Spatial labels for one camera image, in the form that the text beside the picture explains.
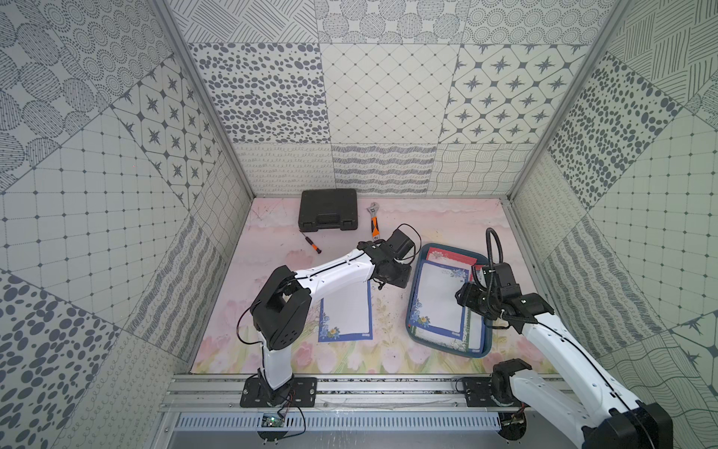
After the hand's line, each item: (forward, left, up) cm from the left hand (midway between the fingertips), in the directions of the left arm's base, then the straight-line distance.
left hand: (414, 283), depth 83 cm
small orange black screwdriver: (+20, +35, -10) cm, 41 cm away
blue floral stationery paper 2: (-2, -8, -11) cm, 14 cm away
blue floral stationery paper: (-6, +21, -11) cm, 25 cm away
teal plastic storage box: (-12, -19, -9) cm, 24 cm away
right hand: (-4, -16, -3) cm, 16 cm away
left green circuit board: (-34, +39, -13) cm, 53 cm away
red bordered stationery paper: (+15, -13, -8) cm, 21 cm away
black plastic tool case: (+37, +35, -7) cm, 51 cm away
